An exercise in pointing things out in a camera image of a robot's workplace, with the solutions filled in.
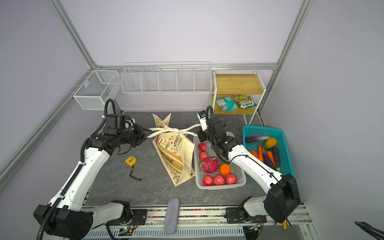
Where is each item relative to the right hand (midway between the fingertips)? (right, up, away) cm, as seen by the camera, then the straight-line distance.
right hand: (201, 126), depth 79 cm
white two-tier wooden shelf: (+16, +25, +10) cm, 32 cm away
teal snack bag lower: (+17, +15, +20) cm, 30 cm away
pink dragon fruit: (+6, -22, +4) cm, 23 cm away
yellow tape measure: (-43, -22, +12) cm, 49 cm away
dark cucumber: (+47, -17, +11) cm, 51 cm away
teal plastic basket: (+48, -22, +3) cm, 53 cm away
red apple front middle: (+10, -29, +1) cm, 31 cm away
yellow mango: (+46, -10, +16) cm, 50 cm away
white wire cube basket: (-68, +28, +22) cm, 77 cm away
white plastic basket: (-1, -27, +5) cm, 27 cm away
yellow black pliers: (+40, -47, -8) cm, 62 cm away
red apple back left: (+1, -13, +15) cm, 20 cm away
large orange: (+14, -24, +5) cm, 29 cm away
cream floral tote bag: (-14, -11, 0) cm, 18 cm away
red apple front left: (+4, -29, +1) cm, 30 cm away
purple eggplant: (+38, -8, +20) cm, 43 cm away
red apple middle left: (+2, -18, +12) cm, 21 cm away
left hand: (-24, -4, -6) cm, 25 cm away
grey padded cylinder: (-14, -43, -7) cm, 46 cm away
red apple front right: (+17, -28, +2) cm, 33 cm away
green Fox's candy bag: (+30, +17, +22) cm, 41 cm away
